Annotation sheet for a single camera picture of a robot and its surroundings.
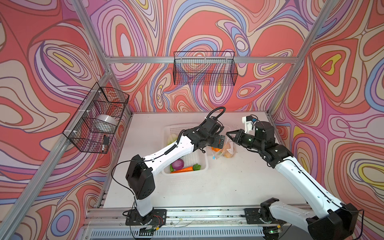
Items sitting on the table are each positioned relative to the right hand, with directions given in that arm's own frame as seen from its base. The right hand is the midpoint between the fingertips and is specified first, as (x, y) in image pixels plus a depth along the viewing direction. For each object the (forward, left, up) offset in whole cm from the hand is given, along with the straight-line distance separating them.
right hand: (226, 136), depth 74 cm
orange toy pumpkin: (0, +5, -11) cm, 12 cm away
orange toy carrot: (-7, +20, -22) cm, 31 cm away
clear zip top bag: (0, -3, -13) cm, 13 cm away
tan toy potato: (0, -3, -16) cm, 17 cm away
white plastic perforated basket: (+2, +13, -24) cm, 27 cm away
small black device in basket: (0, +60, +1) cm, 60 cm away
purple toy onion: (-4, +26, -20) cm, 33 cm away
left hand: (+3, +3, -5) cm, 7 cm away
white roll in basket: (+4, +58, +9) cm, 59 cm away
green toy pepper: (-6, +15, -21) cm, 27 cm away
